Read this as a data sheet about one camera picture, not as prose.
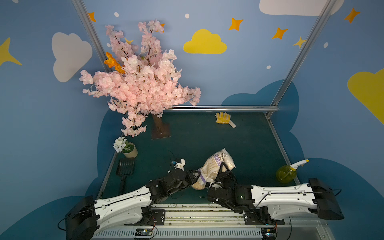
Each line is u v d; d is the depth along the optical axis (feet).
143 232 2.35
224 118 3.88
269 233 2.36
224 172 2.29
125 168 2.99
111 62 2.19
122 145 2.83
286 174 2.68
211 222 2.40
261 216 2.16
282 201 1.57
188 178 2.21
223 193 1.80
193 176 2.51
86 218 1.34
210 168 2.39
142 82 2.31
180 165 2.40
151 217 2.18
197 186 2.67
